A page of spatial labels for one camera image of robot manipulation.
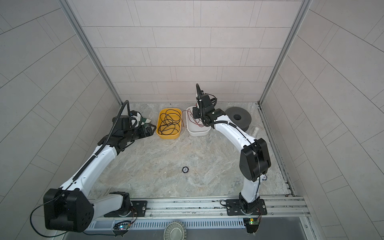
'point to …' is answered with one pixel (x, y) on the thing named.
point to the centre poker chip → (185, 169)
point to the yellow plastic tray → (174, 135)
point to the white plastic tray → (195, 127)
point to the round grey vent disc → (175, 230)
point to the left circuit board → (124, 225)
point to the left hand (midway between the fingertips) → (154, 126)
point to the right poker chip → (264, 177)
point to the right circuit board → (251, 221)
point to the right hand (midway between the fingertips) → (195, 108)
